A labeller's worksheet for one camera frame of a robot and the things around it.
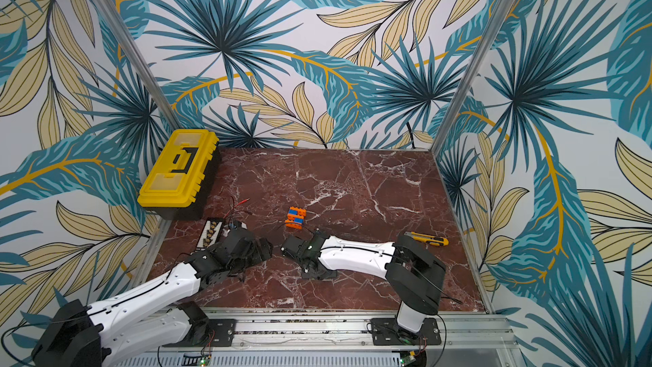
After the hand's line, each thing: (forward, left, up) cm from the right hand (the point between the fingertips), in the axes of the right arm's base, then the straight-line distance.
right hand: (315, 272), depth 83 cm
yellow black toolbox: (+25, +45, +16) cm, 54 cm away
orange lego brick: (+24, +6, 0) cm, 24 cm away
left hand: (+5, +17, +3) cm, 19 cm away
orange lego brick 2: (+19, +8, 0) cm, 21 cm away
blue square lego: (+20, +7, 0) cm, 21 cm away
